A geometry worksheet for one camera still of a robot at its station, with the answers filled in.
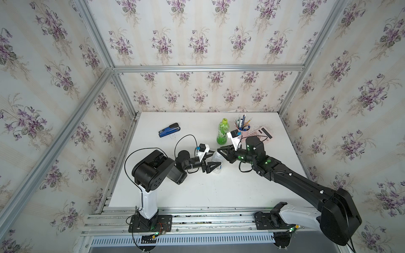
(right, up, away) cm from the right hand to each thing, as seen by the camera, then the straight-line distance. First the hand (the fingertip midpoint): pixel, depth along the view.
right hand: (222, 149), depth 77 cm
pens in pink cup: (+15, +13, +24) cm, 32 cm away
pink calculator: (+31, +7, +29) cm, 43 cm away
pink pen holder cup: (+9, +8, -10) cm, 15 cm away
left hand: (-1, -7, +5) cm, 9 cm away
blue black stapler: (-31, +10, +30) cm, 44 cm away
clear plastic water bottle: (-2, -4, 0) cm, 4 cm away
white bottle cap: (-2, -2, -1) cm, 3 cm away
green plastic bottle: (+4, +11, +21) cm, 24 cm away
